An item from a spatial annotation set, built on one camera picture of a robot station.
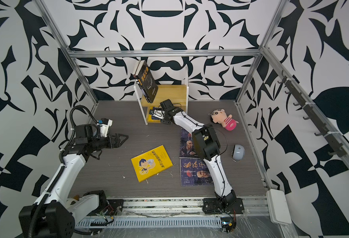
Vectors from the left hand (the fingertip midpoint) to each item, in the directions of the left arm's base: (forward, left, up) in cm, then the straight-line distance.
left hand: (122, 135), depth 79 cm
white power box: (-34, -75, -13) cm, 83 cm away
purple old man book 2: (-14, -39, -18) cm, 45 cm away
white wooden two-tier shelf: (+29, -31, +1) cm, 42 cm away
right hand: (+23, -23, -9) cm, 34 cm away
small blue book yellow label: (+14, -16, -3) cm, 21 cm away
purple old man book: (0, -35, -17) cm, 40 cm away
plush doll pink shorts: (+20, -58, -11) cm, 62 cm away
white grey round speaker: (-7, -64, -11) cm, 65 cm away
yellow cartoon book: (-9, -14, -17) cm, 24 cm away
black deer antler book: (+26, -12, +14) cm, 32 cm away
